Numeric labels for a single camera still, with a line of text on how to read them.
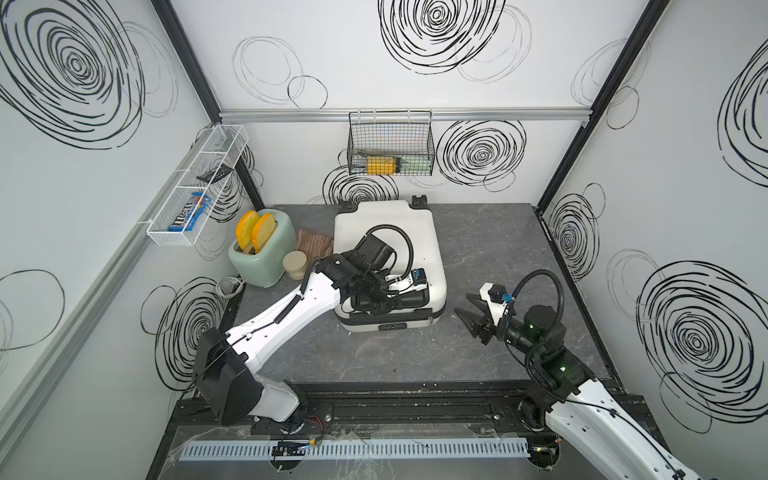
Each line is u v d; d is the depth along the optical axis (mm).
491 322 642
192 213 669
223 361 398
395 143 987
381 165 884
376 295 641
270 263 889
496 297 602
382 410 769
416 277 638
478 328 643
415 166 885
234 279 991
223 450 770
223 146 927
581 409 519
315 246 1065
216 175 760
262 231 868
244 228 862
